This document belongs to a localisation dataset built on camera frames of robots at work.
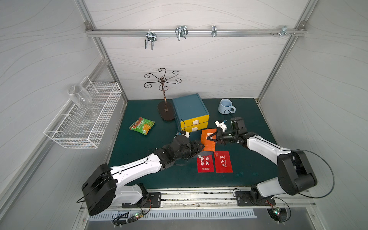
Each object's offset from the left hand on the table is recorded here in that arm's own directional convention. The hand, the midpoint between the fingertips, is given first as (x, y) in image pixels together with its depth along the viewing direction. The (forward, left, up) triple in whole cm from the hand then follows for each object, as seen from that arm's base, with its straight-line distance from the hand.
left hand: (203, 149), depth 74 cm
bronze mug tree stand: (+40, +27, -14) cm, 50 cm away
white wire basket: (+3, +57, +15) cm, 59 cm away
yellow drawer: (+14, +7, -2) cm, 16 cm away
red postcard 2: (-1, -14, -17) cm, 22 cm away
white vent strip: (-28, +29, -13) cm, 43 cm away
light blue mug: (+41, -20, -11) cm, 47 cm away
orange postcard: (+4, -4, -2) cm, 6 cm away
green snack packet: (+24, +41, -14) cm, 50 cm away
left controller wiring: (-30, +41, -16) cm, 53 cm away
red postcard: (-1, -2, -17) cm, 17 cm away
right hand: (+9, -3, -3) cm, 10 cm away
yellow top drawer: (+16, +5, +4) cm, 17 cm away
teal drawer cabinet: (+25, +8, +5) cm, 27 cm away
